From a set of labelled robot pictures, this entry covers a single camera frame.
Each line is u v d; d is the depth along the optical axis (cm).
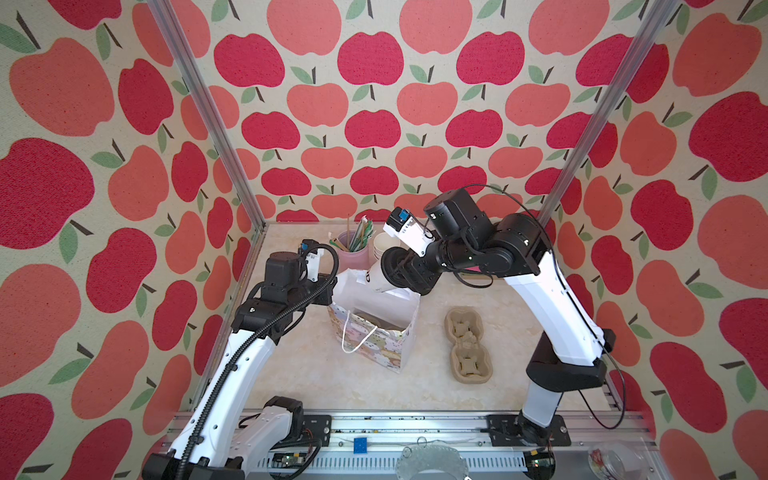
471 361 82
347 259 94
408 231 51
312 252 63
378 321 88
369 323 65
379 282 61
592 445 73
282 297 53
